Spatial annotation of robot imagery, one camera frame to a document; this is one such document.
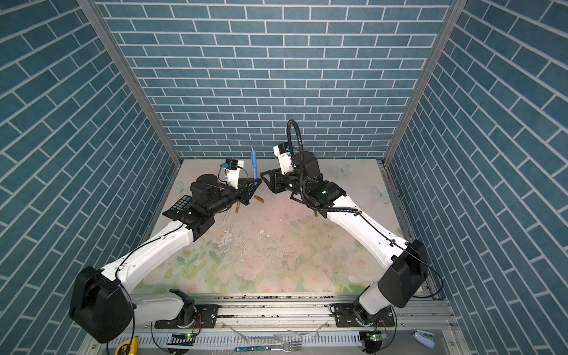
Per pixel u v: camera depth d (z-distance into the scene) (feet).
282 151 2.04
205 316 2.42
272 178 2.10
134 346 2.19
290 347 2.23
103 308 1.28
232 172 2.13
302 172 1.75
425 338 2.27
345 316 2.42
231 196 2.16
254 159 2.31
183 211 1.93
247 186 2.24
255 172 2.36
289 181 2.01
